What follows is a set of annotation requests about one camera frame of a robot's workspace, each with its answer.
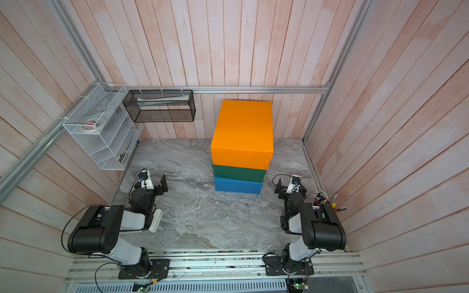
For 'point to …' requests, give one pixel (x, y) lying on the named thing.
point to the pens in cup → (322, 198)
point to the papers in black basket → (163, 102)
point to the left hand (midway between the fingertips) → (157, 177)
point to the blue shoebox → (229, 185)
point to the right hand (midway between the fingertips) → (289, 179)
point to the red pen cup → (316, 202)
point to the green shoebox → (239, 173)
